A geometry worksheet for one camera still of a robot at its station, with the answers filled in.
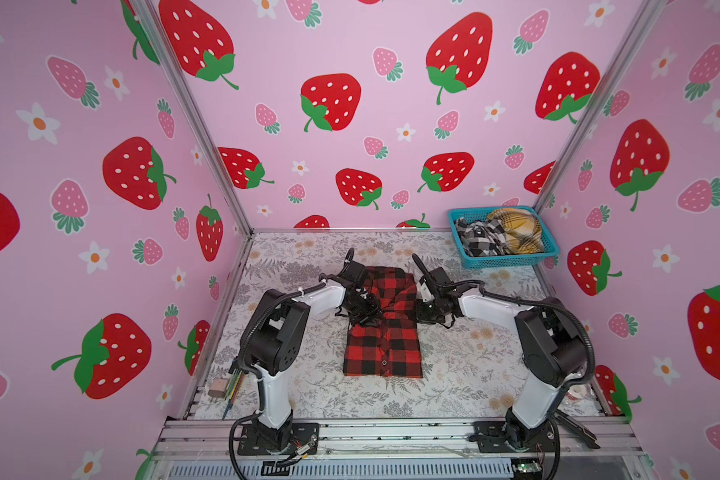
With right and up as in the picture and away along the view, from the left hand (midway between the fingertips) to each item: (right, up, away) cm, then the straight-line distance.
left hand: (385, 318), depth 92 cm
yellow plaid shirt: (+52, +29, +15) cm, 61 cm away
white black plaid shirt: (+36, +26, +14) cm, 47 cm away
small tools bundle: (-44, -18, -12) cm, 49 cm away
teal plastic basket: (+39, +37, +24) cm, 59 cm away
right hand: (+8, 0, +2) cm, 8 cm away
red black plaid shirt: (+1, -7, -7) cm, 10 cm away
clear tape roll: (+52, -18, -12) cm, 57 cm away
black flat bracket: (+49, -25, -18) cm, 58 cm away
